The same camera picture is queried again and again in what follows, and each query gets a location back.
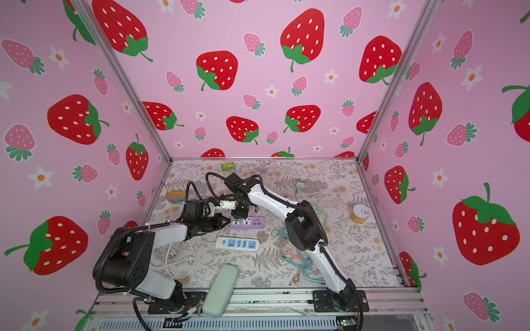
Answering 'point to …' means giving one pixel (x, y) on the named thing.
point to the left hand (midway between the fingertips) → (230, 220)
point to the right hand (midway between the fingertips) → (236, 212)
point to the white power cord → (178, 258)
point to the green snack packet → (228, 166)
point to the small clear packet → (270, 164)
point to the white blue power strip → (237, 243)
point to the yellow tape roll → (359, 213)
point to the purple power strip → (248, 223)
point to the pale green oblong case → (220, 291)
